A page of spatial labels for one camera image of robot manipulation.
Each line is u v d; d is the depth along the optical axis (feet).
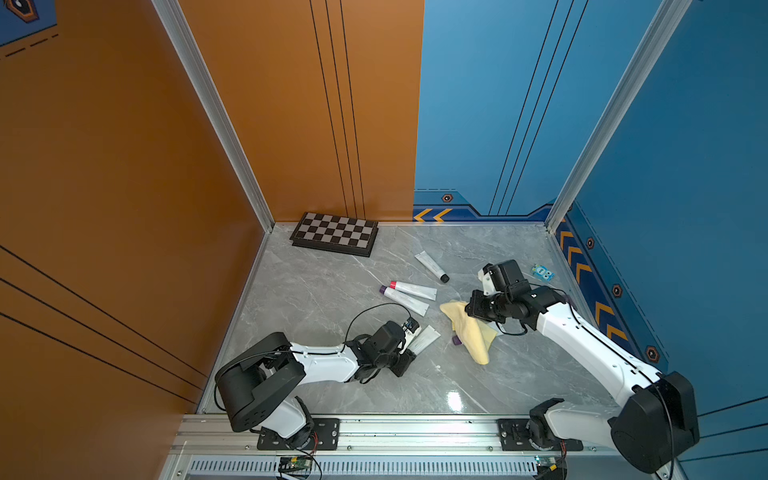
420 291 3.26
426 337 2.89
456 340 2.85
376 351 2.21
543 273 3.39
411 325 2.54
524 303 1.87
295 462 2.36
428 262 3.47
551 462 2.37
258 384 1.44
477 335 2.59
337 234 3.70
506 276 2.08
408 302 3.17
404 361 2.48
